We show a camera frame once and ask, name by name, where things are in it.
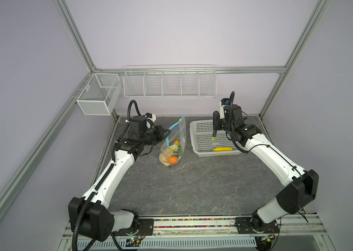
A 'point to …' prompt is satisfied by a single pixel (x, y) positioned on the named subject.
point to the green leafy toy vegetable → (179, 150)
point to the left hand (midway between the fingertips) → (171, 133)
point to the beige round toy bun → (164, 159)
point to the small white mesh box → (99, 94)
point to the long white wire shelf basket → (170, 81)
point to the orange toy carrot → (173, 159)
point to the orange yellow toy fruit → (176, 143)
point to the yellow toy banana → (220, 149)
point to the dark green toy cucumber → (213, 135)
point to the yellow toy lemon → (170, 149)
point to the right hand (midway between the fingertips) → (216, 118)
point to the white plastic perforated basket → (202, 143)
